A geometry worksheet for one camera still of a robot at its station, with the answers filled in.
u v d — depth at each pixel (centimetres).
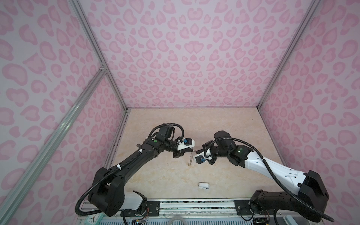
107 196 41
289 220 67
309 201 38
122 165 46
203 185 79
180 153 68
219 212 73
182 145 66
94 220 69
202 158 63
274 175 44
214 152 67
